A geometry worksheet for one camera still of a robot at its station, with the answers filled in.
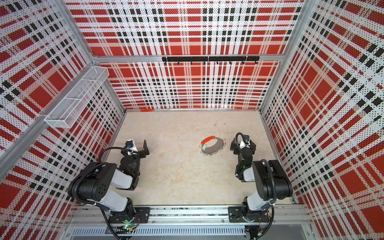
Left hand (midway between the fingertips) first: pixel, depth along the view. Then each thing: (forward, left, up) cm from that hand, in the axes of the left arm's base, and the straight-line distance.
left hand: (137, 144), depth 88 cm
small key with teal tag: (+4, -41, -11) cm, 42 cm away
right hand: (+3, -64, -1) cm, 64 cm away
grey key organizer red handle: (+3, -45, -13) cm, 47 cm away
